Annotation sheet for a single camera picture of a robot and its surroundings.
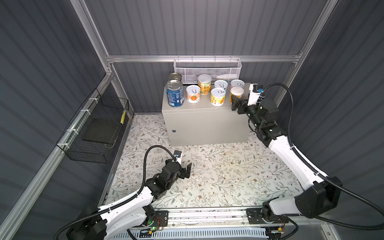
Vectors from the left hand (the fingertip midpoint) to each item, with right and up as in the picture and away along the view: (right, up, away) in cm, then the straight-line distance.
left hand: (184, 161), depth 82 cm
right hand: (+29, +34, -11) cm, 46 cm away
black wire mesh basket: (-45, +15, -10) cm, 48 cm away
